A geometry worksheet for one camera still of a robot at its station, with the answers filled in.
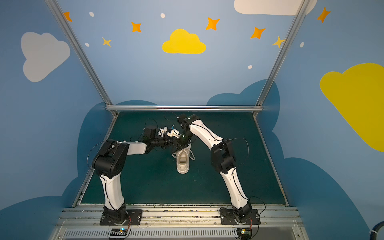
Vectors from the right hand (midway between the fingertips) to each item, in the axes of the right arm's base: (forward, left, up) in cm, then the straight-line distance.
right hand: (176, 149), depth 88 cm
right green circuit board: (-38, -38, -14) cm, 55 cm away
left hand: (+10, +1, -3) cm, 10 cm away
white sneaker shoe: (-3, -3, -8) cm, 9 cm away
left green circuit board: (-41, +25, -13) cm, 50 cm away
